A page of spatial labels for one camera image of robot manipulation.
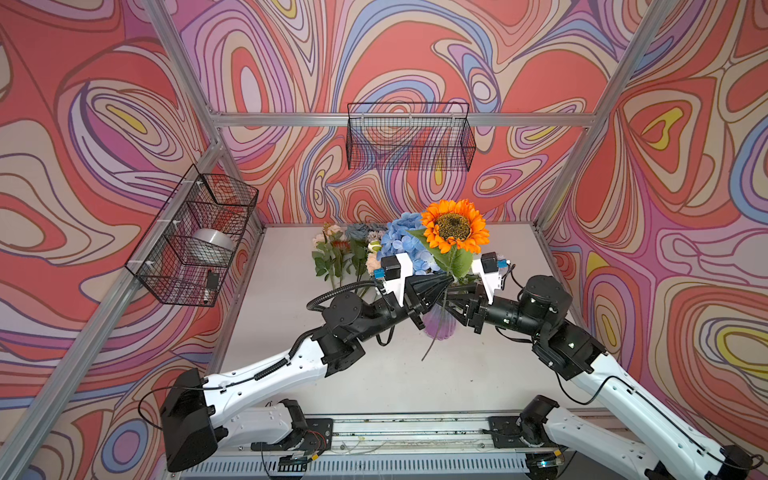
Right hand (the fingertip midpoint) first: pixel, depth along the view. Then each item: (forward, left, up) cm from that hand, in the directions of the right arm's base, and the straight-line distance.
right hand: (440, 303), depth 62 cm
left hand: (-2, -1, +11) cm, 11 cm away
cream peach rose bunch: (+38, +28, -25) cm, 53 cm away
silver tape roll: (+16, +53, +2) cm, 56 cm away
